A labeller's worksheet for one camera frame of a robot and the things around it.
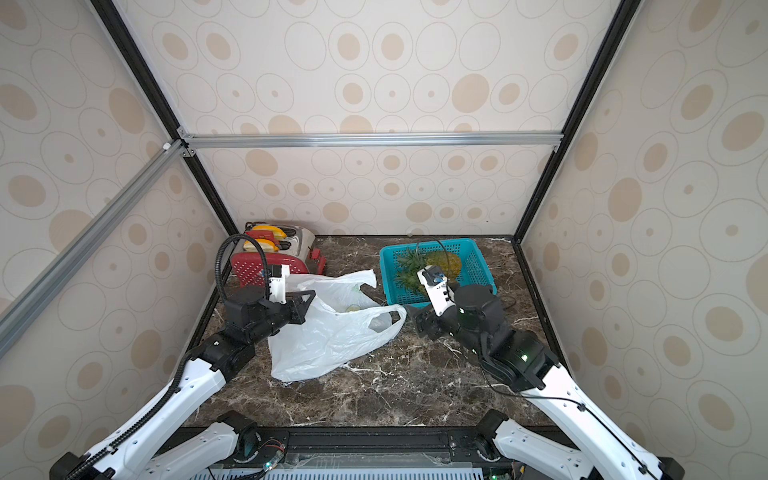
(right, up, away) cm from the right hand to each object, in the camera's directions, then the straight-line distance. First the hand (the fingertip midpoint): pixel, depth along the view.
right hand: (417, 300), depth 65 cm
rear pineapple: (+2, +9, +35) cm, 36 cm away
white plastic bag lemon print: (-19, -6, +12) cm, 23 cm away
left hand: (-23, +1, +8) cm, 24 cm away
